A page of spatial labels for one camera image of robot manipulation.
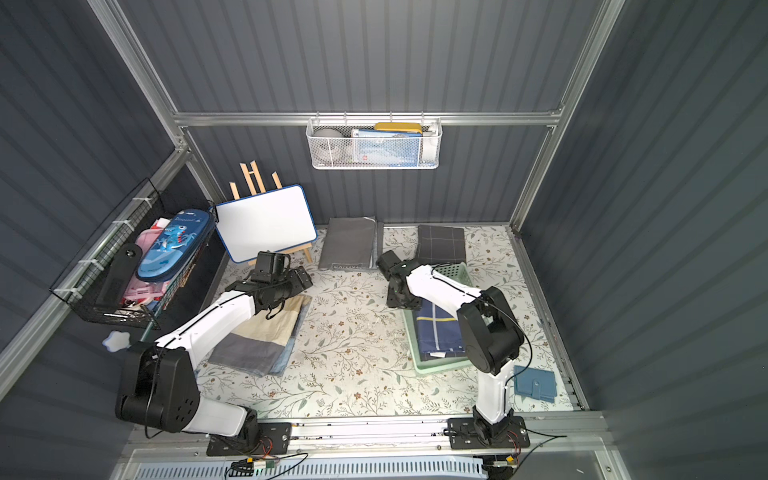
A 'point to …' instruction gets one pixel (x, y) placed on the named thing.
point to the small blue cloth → (535, 382)
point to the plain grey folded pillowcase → (352, 243)
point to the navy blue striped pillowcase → (438, 332)
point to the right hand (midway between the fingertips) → (408, 300)
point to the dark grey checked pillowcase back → (440, 245)
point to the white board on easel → (270, 222)
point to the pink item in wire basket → (142, 292)
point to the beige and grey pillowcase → (262, 344)
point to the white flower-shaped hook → (116, 341)
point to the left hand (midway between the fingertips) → (301, 282)
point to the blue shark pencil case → (183, 232)
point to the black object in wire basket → (119, 275)
